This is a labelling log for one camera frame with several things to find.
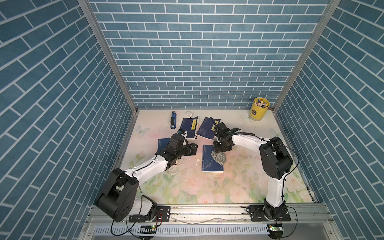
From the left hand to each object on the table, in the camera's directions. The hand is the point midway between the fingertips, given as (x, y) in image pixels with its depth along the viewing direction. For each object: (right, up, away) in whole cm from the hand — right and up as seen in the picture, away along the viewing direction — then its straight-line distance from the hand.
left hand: (195, 147), depth 87 cm
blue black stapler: (-17, +16, +21) cm, 31 cm away
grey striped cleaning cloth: (+15, -7, +3) cm, 16 cm away
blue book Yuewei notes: (+6, +9, +20) cm, 23 cm away
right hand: (+14, -3, +9) cm, 17 cm away
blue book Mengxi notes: (-22, +1, +9) cm, 23 cm away
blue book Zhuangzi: (+8, -11, +4) cm, 14 cm away
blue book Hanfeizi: (-6, +12, +23) cm, 27 cm away
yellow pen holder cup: (+45, +24, +18) cm, 54 cm away
